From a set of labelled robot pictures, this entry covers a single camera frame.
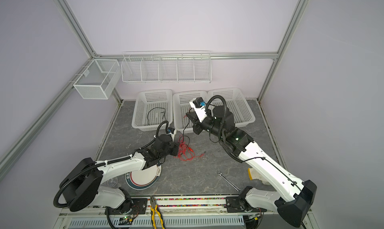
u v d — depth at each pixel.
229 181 0.81
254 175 0.83
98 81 1.02
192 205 0.75
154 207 0.72
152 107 1.16
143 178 0.81
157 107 1.16
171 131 0.77
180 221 0.71
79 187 0.42
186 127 1.04
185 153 0.91
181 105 1.16
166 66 0.99
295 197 0.38
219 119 0.48
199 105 0.52
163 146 0.67
